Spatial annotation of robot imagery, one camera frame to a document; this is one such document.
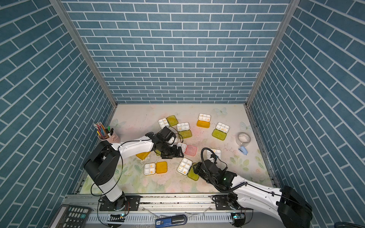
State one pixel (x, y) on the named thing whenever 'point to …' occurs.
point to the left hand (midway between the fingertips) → (182, 158)
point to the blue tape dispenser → (243, 150)
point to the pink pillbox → (191, 150)
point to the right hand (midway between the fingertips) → (195, 170)
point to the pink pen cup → (113, 138)
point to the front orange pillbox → (151, 168)
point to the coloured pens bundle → (103, 132)
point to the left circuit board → (117, 217)
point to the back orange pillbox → (204, 120)
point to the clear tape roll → (241, 143)
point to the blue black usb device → (171, 221)
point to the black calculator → (70, 216)
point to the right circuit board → (235, 215)
